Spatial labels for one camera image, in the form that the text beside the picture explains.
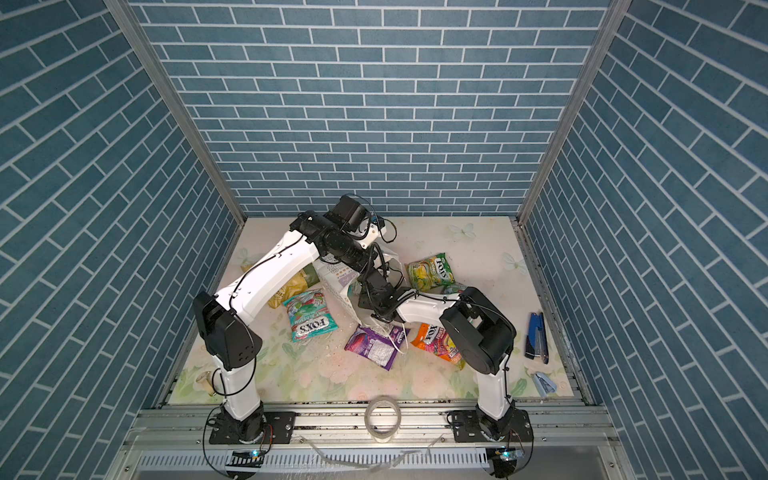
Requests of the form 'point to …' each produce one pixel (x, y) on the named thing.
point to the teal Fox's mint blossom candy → (454, 288)
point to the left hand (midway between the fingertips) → (375, 265)
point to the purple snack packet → (380, 346)
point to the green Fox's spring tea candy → (430, 273)
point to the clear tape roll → (378, 436)
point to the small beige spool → (206, 379)
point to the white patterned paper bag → (341, 282)
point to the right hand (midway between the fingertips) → (361, 294)
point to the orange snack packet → (433, 339)
